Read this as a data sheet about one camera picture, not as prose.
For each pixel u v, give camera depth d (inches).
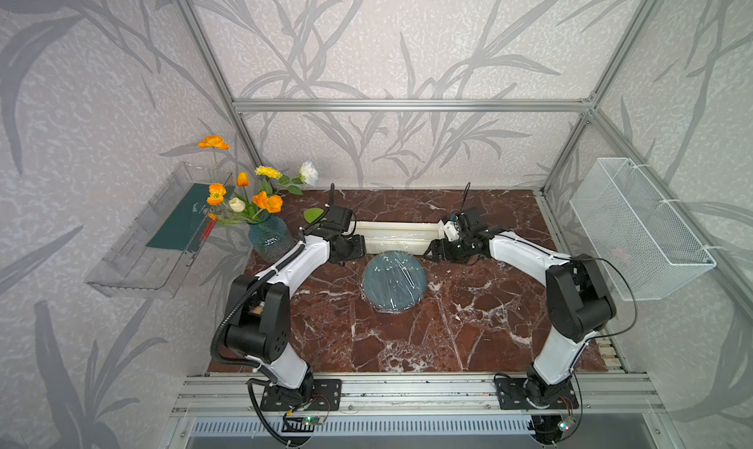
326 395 28.6
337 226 28.3
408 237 38.0
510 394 28.8
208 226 26.9
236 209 30.2
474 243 27.5
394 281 35.0
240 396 27.3
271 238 36.4
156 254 26.8
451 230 34.0
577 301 19.0
